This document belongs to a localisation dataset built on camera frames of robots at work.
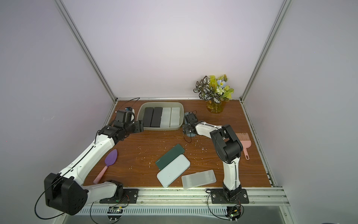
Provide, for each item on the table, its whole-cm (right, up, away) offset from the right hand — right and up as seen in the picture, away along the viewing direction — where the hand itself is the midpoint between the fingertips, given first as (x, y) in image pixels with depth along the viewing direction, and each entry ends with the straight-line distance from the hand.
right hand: (191, 125), depth 101 cm
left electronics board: (-43, -44, -28) cm, 67 cm away
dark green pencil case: (-11, -16, -12) cm, 23 cm away
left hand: (-32, +3, -18) cm, 37 cm away
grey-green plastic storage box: (-39, +10, +6) cm, 41 cm away
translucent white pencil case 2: (-20, +6, +9) cm, 23 cm away
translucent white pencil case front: (+3, -29, -23) cm, 37 cm away
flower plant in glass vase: (+16, +24, -8) cm, 30 cm away
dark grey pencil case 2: (-35, +6, +11) cm, 38 cm away
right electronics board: (+20, -42, -31) cm, 56 cm away
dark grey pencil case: (-27, +6, +6) cm, 28 cm away
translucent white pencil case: (-13, +6, +7) cm, 16 cm away
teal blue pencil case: (-2, -5, -8) cm, 10 cm away
